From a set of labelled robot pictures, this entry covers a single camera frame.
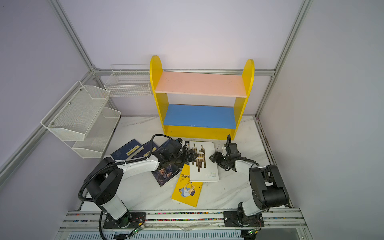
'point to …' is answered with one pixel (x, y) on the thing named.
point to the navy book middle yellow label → (147, 150)
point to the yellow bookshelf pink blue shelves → (200, 105)
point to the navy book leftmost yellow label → (128, 151)
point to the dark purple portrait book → (165, 173)
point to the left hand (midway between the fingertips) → (192, 158)
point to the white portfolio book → (203, 169)
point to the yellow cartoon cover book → (185, 191)
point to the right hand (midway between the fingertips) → (212, 158)
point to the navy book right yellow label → (155, 147)
